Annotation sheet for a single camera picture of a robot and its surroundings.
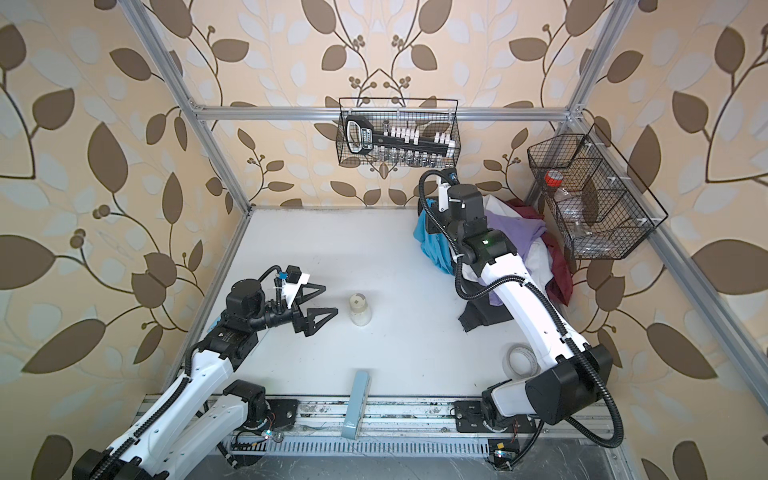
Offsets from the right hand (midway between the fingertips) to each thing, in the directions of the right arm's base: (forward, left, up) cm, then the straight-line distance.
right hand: (435, 206), depth 75 cm
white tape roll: (-28, -24, -34) cm, 50 cm away
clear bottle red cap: (+14, -37, -4) cm, 40 cm away
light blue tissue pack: (-38, +21, -30) cm, 53 cm away
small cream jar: (-16, +21, -27) cm, 38 cm away
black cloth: (-16, -14, -28) cm, 35 cm away
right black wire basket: (-3, -41, 0) cm, 41 cm away
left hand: (-18, +27, -13) cm, 35 cm away
